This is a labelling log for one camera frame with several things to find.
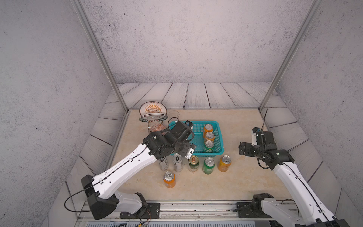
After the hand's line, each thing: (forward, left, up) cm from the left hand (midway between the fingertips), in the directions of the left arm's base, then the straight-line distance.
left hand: (188, 145), depth 69 cm
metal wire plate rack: (+33, +28, -22) cm, 49 cm away
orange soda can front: (-10, +10, -16) cm, 21 cm away
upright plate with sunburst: (+38, +23, -10) cm, 46 cm away
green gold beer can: (-3, -3, -16) cm, 16 cm away
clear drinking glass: (+41, +9, -21) cm, 47 cm away
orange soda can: (-3, -20, -15) cm, 26 cm away
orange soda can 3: (+16, -14, -15) cm, 26 cm away
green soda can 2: (+8, -13, -15) cm, 21 cm away
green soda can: (-4, -11, -16) cm, 20 cm away
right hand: (+4, -34, -9) cm, 35 cm away
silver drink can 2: (-2, +6, -13) cm, 14 cm away
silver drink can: (-1, +14, -19) cm, 24 cm away
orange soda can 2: (+22, -14, -14) cm, 29 cm away
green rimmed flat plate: (+30, +23, -12) cm, 39 cm away
